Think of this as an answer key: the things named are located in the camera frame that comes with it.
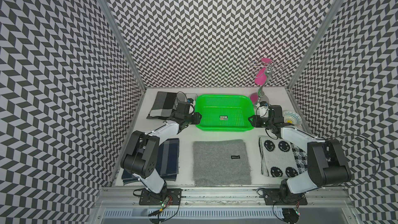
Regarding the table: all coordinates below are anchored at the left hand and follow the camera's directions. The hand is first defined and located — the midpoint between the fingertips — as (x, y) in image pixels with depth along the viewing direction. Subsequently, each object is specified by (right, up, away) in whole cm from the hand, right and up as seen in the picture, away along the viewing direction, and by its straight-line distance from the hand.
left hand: (199, 116), depth 93 cm
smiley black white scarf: (+45, -21, -11) cm, 51 cm away
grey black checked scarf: (-25, +8, +14) cm, 30 cm away
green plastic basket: (+17, +2, +12) cm, 21 cm away
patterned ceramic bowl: (+60, -1, +6) cm, 60 cm away
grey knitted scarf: (+12, -23, -13) cm, 29 cm away
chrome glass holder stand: (+41, +28, -5) cm, 50 cm away
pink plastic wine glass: (+41, +27, +10) cm, 50 cm away
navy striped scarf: (-15, -25, -13) cm, 32 cm away
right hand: (+31, -2, -1) cm, 32 cm away
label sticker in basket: (+16, -2, +8) cm, 18 cm away
